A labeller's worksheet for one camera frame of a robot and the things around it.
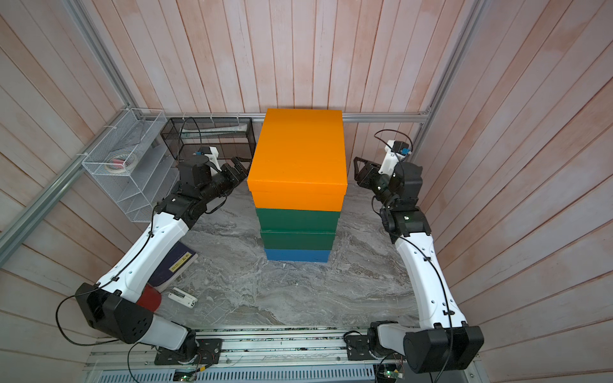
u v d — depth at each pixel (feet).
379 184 1.95
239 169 2.12
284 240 2.62
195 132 2.88
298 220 2.35
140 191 2.51
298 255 3.03
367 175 1.94
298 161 2.01
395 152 1.89
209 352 2.40
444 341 1.22
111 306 1.28
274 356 2.40
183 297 2.69
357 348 2.40
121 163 2.42
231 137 2.94
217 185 2.03
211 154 2.17
